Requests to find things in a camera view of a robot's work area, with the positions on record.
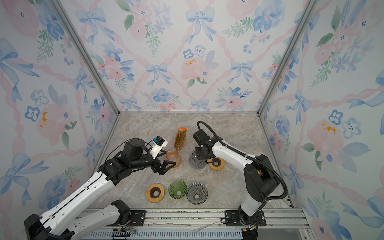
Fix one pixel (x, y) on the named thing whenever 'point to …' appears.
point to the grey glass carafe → (195, 163)
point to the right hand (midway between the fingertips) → (202, 154)
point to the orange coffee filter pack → (180, 138)
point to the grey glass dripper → (197, 193)
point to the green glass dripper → (177, 189)
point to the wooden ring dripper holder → (217, 163)
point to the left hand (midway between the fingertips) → (170, 156)
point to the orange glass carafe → (172, 154)
